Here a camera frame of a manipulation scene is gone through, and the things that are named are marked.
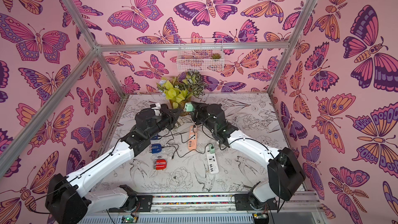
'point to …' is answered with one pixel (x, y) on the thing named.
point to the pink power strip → (192, 145)
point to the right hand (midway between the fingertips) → (190, 101)
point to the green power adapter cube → (212, 148)
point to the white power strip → (212, 162)
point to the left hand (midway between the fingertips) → (184, 107)
